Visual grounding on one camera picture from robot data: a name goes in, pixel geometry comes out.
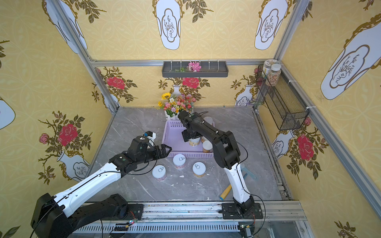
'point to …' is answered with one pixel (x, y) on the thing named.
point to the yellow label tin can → (194, 142)
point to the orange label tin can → (199, 169)
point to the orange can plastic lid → (203, 139)
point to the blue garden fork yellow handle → (225, 192)
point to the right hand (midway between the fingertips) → (197, 133)
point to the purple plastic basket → (171, 135)
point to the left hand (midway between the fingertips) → (161, 148)
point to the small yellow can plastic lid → (207, 146)
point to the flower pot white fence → (172, 106)
